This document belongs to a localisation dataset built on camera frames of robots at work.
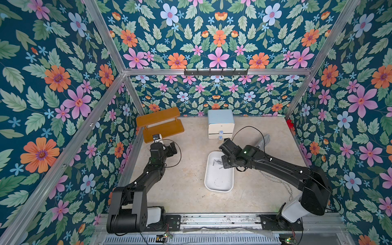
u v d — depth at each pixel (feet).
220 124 3.18
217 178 2.88
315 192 1.38
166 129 3.77
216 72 3.07
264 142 3.24
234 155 2.00
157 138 2.56
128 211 1.38
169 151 2.64
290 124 3.80
